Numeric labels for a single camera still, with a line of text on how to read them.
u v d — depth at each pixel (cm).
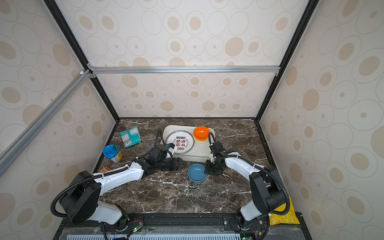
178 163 75
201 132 100
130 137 106
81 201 42
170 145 79
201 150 100
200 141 100
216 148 73
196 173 89
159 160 67
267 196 44
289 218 73
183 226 73
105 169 90
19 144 54
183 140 105
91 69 90
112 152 89
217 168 75
